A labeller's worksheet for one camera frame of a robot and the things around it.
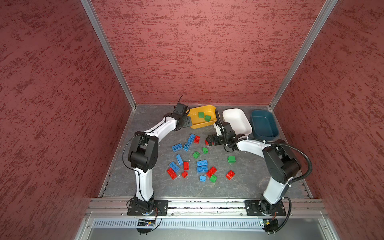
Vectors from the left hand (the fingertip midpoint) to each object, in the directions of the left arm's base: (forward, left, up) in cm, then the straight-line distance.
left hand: (183, 125), depth 98 cm
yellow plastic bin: (+6, -9, -4) cm, 12 cm away
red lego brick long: (-29, +5, -8) cm, 31 cm away
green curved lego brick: (-15, -15, -6) cm, 22 cm away
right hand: (-9, -19, -4) cm, 22 cm away
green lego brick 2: (+12, -17, -6) cm, 22 cm away
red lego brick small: (-30, -2, -8) cm, 31 cm away
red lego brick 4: (-30, -29, -8) cm, 43 cm away
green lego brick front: (-32, -19, -6) cm, 38 cm away
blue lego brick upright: (-13, -2, -7) cm, 14 cm away
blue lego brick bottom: (-25, +4, -8) cm, 27 cm away
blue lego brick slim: (-21, +1, -7) cm, 22 cm away
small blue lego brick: (-33, -13, -6) cm, 36 cm away
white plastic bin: (+11, -41, -8) cm, 44 cm away
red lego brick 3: (-28, -18, -7) cm, 34 cm away
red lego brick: (-6, -10, -8) cm, 14 cm away
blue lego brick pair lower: (-26, -13, -9) cm, 30 cm away
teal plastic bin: (+9, -61, -10) cm, 62 cm away
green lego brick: (+16, -13, -7) cm, 22 cm away
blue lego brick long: (-13, +3, -7) cm, 15 cm away
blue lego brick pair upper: (-23, -13, -8) cm, 27 cm away
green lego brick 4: (-20, -31, -8) cm, 38 cm away
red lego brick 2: (-9, -16, -7) cm, 20 cm away
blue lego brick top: (-5, -5, -8) cm, 11 cm away
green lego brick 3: (-18, -9, -7) cm, 21 cm away
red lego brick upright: (-25, -3, -7) cm, 26 cm away
